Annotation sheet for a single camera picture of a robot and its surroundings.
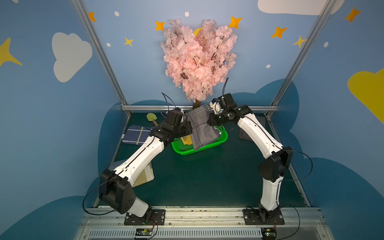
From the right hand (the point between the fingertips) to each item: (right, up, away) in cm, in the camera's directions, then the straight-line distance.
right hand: (209, 120), depth 84 cm
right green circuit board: (+28, -57, -11) cm, 65 cm away
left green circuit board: (-34, -55, -12) cm, 66 cm away
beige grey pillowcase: (-38, -32, +4) cm, 50 cm away
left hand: (-10, -3, -5) cm, 11 cm away
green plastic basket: (-12, -18, +6) cm, 22 cm away
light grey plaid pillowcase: (-4, -7, +1) cm, 8 cm away
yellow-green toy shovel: (-43, +4, +34) cm, 55 cm away
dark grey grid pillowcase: (+45, +3, +33) cm, 56 cm away
